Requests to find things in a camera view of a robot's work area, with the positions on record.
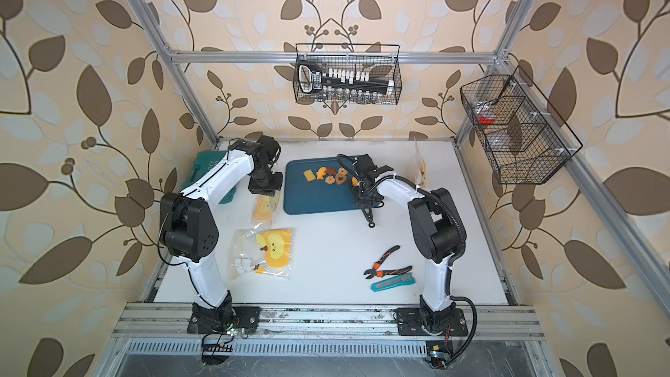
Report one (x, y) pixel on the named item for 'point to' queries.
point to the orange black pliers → (373, 272)
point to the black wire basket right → (523, 137)
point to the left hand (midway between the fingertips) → (271, 190)
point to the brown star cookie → (331, 172)
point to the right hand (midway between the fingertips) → (363, 199)
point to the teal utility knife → (399, 281)
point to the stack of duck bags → (269, 251)
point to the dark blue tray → (322, 184)
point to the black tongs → (370, 196)
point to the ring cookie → (340, 179)
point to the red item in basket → (486, 121)
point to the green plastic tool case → (203, 161)
